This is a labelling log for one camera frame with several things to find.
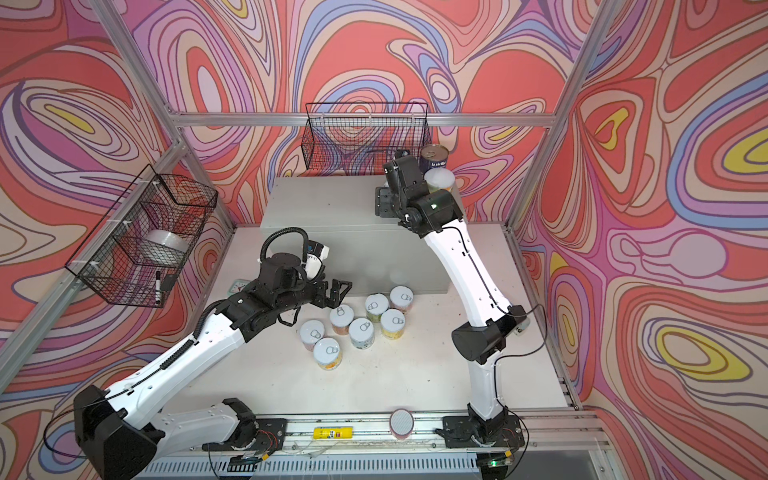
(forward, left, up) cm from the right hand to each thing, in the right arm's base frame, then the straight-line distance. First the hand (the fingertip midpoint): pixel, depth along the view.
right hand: (396, 205), depth 75 cm
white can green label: (-11, +7, -31) cm, 33 cm away
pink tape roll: (-43, +1, -31) cm, 53 cm away
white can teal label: (-20, +11, -31) cm, 39 cm away
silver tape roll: (-10, +57, -3) cm, 58 cm away
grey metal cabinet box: (-1, +8, -17) cm, 19 cm away
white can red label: (-8, -1, -31) cm, 32 cm away
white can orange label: (-15, +17, -31) cm, 38 cm away
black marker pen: (-16, +59, -10) cm, 62 cm away
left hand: (-14, +14, -12) cm, 23 cm away
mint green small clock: (-1, +53, -33) cm, 63 cm away
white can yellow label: (-17, +2, -31) cm, 35 cm away
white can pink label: (-20, +25, -30) cm, 44 cm away
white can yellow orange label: (-26, +20, -31) cm, 45 cm away
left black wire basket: (-15, +66, -1) cm, 68 cm away
